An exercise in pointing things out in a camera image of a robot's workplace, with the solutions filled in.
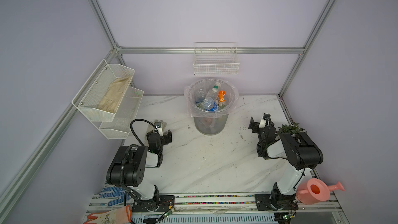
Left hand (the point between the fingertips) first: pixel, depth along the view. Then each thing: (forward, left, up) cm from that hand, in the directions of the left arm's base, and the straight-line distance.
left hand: (160, 131), depth 94 cm
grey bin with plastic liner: (-1, -36, +16) cm, 39 cm away
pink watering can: (-34, -77, +6) cm, 85 cm away
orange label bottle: (+11, -37, +18) cm, 42 cm away
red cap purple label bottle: (-1, -30, +11) cm, 32 cm away
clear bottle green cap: (+16, -32, +18) cm, 40 cm away
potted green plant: (-7, -74, +14) cm, 76 cm away
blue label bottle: (+16, -25, +19) cm, 35 cm away
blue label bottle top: (0, -30, +26) cm, 39 cm away
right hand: (+7, -62, +6) cm, 62 cm away
